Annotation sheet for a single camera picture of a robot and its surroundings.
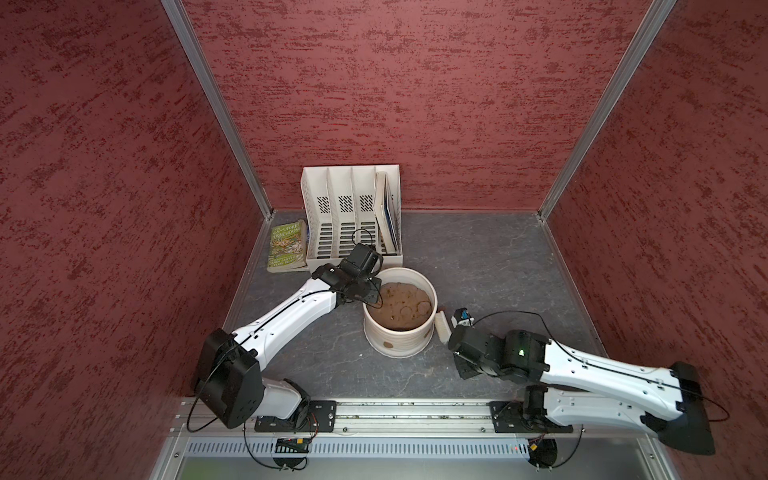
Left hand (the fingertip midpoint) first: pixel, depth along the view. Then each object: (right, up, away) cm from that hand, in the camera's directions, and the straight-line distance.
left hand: (369, 294), depth 83 cm
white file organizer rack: (-11, +29, +30) cm, 43 cm away
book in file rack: (+5, +24, +7) cm, 25 cm away
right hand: (+24, -16, -9) cm, 30 cm away
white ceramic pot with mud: (+10, -8, -3) cm, 13 cm away
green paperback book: (-31, +12, +21) cm, 39 cm away
